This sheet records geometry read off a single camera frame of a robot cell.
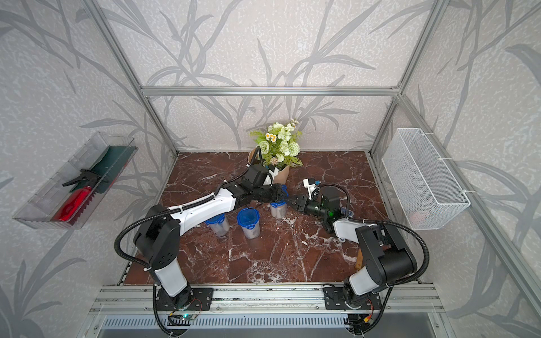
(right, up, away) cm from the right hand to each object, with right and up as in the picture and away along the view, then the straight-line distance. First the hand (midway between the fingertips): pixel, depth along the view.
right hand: (285, 201), depth 84 cm
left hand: (+1, +2, 0) cm, 2 cm away
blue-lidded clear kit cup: (-3, -4, +4) cm, 7 cm away
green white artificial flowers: (-3, +23, +2) cm, 23 cm away
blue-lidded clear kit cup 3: (-26, -9, -2) cm, 28 cm away
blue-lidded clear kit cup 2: (-15, -7, 0) cm, 17 cm away
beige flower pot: (-2, +10, +8) cm, 13 cm away
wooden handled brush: (+29, -23, -2) cm, 37 cm away
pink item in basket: (+45, -4, -12) cm, 47 cm away
